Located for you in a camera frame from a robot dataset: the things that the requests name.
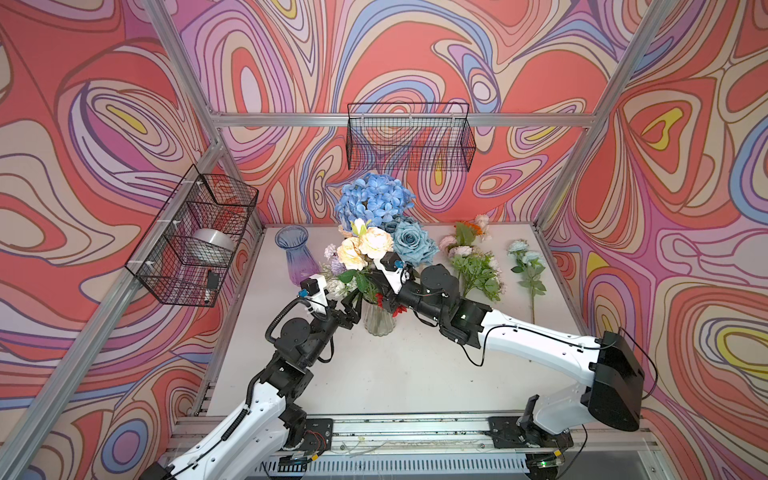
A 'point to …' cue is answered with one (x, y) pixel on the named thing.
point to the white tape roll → (210, 240)
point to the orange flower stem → (474, 227)
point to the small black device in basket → (213, 278)
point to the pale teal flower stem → (532, 263)
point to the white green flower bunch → (477, 270)
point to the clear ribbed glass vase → (377, 321)
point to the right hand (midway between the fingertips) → (369, 280)
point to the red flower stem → (401, 309)
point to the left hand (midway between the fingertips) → (356, 288)
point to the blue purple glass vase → (301, 262)
